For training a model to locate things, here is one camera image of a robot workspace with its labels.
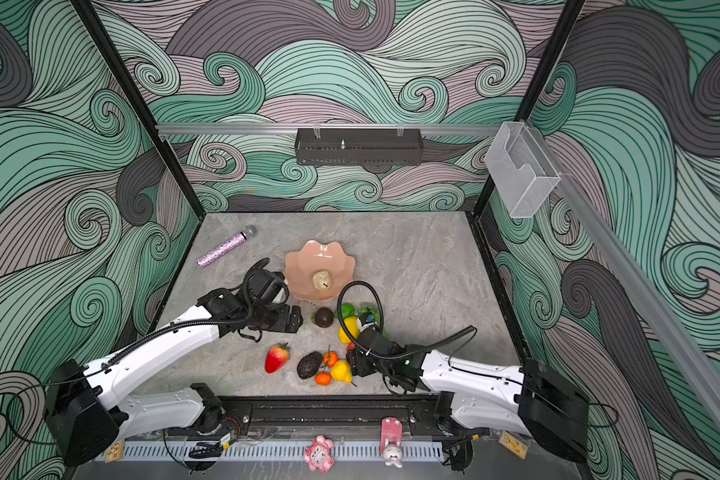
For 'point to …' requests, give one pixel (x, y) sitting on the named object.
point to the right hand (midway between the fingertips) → (356, 356)
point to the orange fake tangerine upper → (332, 357)
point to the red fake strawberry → (276, 357)
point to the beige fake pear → (321, 280)
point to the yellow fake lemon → (352, 324)
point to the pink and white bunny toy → (391, 431)
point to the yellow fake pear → (341, 371)
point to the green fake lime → (347, 310)
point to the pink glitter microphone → (249, 232)
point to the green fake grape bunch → (376, 318)
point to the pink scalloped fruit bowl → (300, 265)
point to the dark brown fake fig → (324, 317)
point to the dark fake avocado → (308, 364)
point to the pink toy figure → (318, 454)
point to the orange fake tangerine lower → (323, 379)
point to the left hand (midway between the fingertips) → (291, 318)
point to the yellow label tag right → (513, 445)
